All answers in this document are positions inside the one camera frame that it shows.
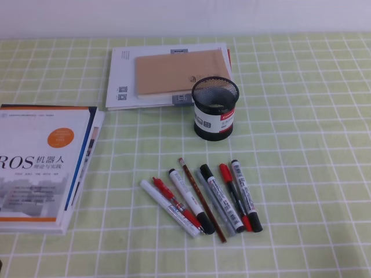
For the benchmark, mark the white clear gel pen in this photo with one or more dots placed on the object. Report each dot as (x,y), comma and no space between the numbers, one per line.
(170,209)

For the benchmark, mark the grey clear pen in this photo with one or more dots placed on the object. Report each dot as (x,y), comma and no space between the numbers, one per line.
(216,205)

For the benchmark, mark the white marker black cap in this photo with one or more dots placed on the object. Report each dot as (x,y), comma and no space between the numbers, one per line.
(223,201)
(196,209)

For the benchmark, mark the black mesh pen holder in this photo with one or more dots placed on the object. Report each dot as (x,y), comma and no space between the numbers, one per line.
(214,99)

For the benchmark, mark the red black fineliner pen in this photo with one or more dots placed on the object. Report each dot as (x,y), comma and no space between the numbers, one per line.
(226,174)

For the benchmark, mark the red pencil with eraser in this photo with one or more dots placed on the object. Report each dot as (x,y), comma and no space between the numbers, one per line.
(203,201)

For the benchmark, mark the book under ROS textbook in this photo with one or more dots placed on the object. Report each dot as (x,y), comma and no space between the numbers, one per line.
(81,176)

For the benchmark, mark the tan kraft notebook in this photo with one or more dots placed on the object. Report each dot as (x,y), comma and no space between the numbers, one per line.
(168,74)

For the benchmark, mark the ROS robotics textbook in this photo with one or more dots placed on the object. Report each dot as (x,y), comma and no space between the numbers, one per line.
(37,165)

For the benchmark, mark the red gel pen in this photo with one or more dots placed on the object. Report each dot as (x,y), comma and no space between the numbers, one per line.
(167,193)

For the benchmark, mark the white marker black cap left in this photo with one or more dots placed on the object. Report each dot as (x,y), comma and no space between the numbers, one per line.
(196,209)

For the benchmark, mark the white marker black cap middle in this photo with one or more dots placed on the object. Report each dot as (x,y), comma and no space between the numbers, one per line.
(223,201)

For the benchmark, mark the white book under notebook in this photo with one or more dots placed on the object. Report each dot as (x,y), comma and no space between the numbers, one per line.
(121,93)

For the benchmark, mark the white marker barcode label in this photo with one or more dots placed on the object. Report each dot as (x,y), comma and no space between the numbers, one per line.
(246,197)

